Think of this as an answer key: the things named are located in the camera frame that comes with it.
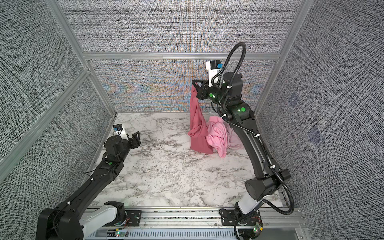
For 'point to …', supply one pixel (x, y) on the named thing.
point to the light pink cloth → (217, 134)
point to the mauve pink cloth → (235, 140)
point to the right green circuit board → (256, 227)
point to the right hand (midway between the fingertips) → (193, 79)
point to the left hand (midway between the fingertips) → (134, 133)
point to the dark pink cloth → (199, 142)
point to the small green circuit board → (120, 234)
